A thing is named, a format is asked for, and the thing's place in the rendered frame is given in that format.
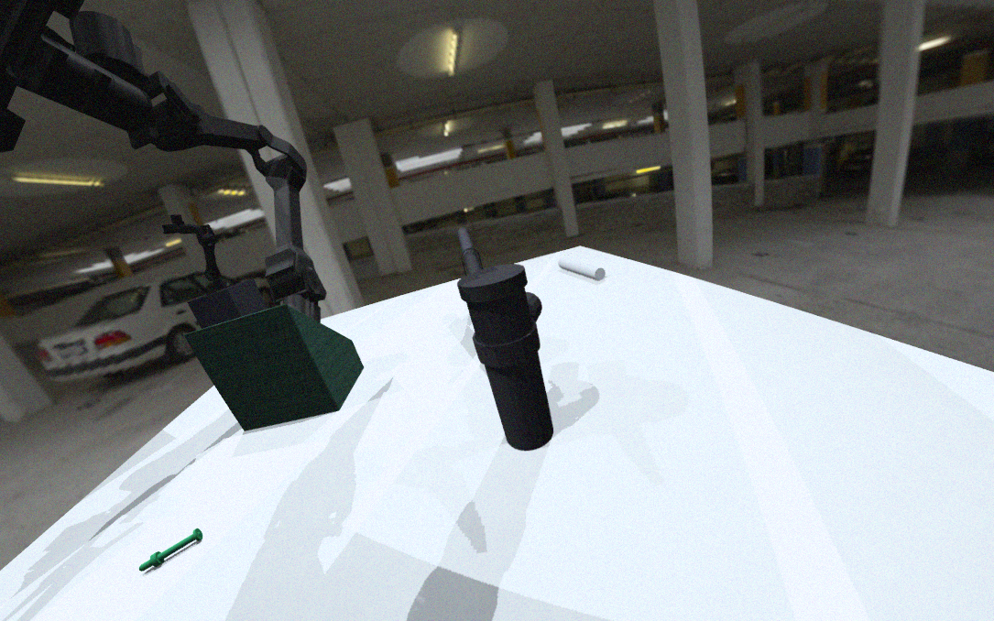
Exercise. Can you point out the white cylinder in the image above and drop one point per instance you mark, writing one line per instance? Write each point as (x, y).
(586, 270)

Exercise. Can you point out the green bolt with nut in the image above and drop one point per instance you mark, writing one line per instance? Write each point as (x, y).
(157, 558)

